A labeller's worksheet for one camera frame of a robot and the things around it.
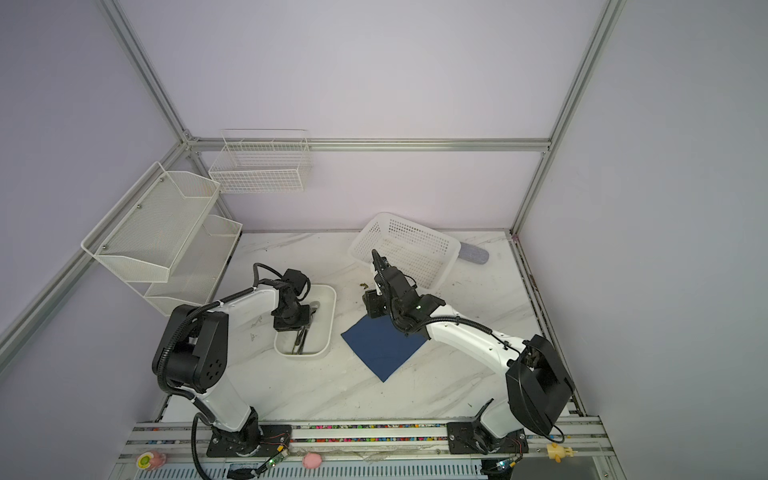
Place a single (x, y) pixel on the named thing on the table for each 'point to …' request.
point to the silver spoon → (298, 339)
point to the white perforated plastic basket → (423, 253)
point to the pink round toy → (312, 460)
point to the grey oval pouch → (473, 253)
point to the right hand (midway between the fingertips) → (366, 295)
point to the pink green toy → (151, 460)
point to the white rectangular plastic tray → (321, 335)
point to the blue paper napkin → (382, 346)
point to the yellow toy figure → (557, 452)
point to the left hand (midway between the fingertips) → (298, 327)
